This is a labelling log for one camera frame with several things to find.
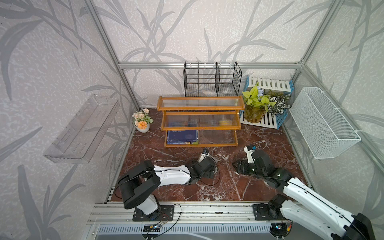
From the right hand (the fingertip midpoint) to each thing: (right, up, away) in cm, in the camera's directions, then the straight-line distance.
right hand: (236, 163), depth 81 cm
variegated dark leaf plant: (+29, +37, +9) cm, 48 cm away
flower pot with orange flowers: (-59, +23, +18) cm, 66 cm away
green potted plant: (+16, +33, +11) cm, 39 cm away
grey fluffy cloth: (-10, -1, +12) cm, 16 cm away
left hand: (-15, -5, +8) cm, 18 cm away
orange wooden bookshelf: (-8, +25, +31) cm, 41 cm away
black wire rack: (-12, +52, +24) cm, 59 cm away
